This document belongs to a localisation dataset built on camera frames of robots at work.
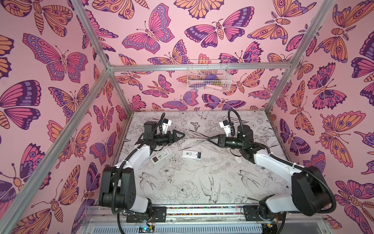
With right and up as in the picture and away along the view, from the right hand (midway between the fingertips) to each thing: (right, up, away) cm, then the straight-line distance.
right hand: (209, 138), depth 77 cm
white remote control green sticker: (-9, -12, +17) cm, 23 cm away
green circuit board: (-33, -45, -5) cm, 56 cm away
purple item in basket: (+4, +38, +17) cm, 42 cm away
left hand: (-14, +1, +4) cm, 15 cm away
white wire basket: (+2, +36, +16) cm, 39 cm away
